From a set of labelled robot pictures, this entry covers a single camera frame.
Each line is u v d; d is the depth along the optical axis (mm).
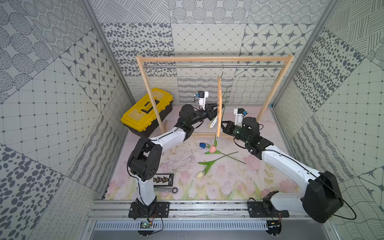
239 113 722
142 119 903
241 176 859
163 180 825
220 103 573
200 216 734
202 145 968
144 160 495
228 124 706
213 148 761
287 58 556
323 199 417
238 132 681
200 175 838
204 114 708
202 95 697
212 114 697
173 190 805
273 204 626
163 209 737
